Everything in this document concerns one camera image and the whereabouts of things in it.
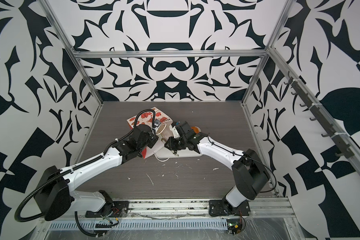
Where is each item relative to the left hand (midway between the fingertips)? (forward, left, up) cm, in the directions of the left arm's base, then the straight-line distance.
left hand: (153, 127), depth 82 cm
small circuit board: (-43, -38, -20) cm, 61 cm away
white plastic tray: (-9, -5, -12) cm, 16 cm away
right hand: (-7, -6, -6) cm, 11 cm away
